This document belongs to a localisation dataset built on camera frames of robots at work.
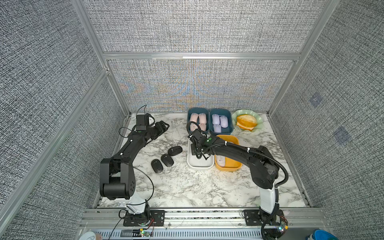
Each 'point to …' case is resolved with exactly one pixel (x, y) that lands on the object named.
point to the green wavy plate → (255, 115)
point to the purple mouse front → (223, 121)
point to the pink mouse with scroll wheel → (202, 121)
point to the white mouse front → (221, 160)
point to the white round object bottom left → (87, 235)
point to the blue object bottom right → (320, 234)
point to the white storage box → (201, 163)
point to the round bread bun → (247, 120)
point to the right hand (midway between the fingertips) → (195, 145)
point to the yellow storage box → (231, 164)
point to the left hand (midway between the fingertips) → (168, 125)
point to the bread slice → (244, 127)
